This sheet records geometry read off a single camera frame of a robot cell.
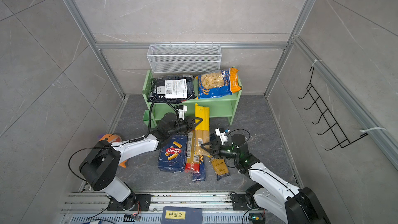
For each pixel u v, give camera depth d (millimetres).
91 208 737
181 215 686
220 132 742
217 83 818
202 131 765
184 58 1004
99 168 446
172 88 774
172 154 837
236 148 607
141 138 577
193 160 816
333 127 635
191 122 758
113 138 874
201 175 796
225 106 1032
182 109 778
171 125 659
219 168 818
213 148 682
